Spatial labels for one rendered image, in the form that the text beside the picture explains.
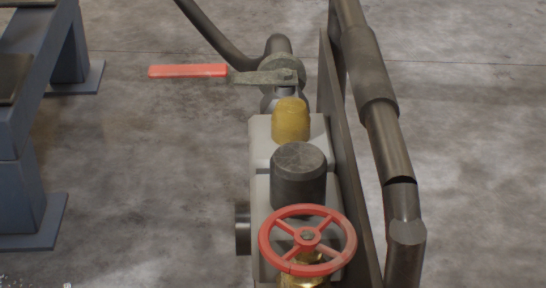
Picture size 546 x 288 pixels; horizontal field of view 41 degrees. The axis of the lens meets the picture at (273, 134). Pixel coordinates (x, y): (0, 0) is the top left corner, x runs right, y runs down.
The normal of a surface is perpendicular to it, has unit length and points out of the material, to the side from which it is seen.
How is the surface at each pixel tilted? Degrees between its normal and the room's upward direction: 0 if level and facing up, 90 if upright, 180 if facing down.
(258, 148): 0
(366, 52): 0
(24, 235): 0
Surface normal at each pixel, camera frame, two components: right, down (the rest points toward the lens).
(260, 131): 0.00, -0.81
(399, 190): -0.24, -0.38
